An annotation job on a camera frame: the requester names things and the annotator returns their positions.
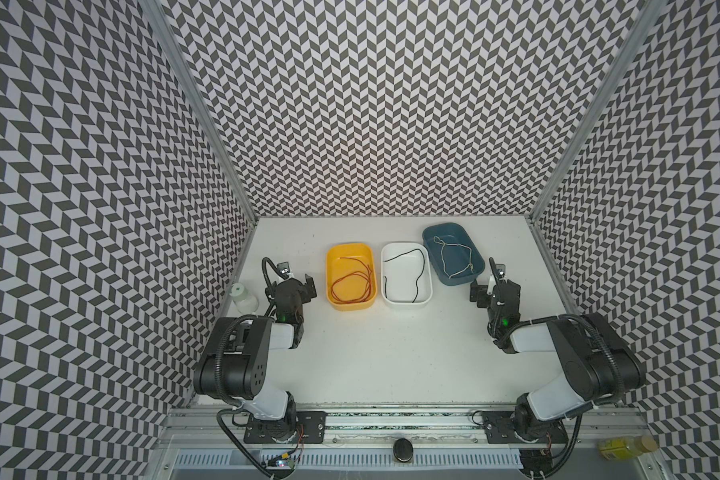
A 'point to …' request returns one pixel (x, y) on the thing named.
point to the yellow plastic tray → (351, 278)
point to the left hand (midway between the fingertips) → (291, 275)
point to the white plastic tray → (406, 273)
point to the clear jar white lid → (245, 302)
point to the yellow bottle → (625, 447)
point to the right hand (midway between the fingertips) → (497, 279)
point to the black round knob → (403, 450)
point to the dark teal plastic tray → (452, 253)
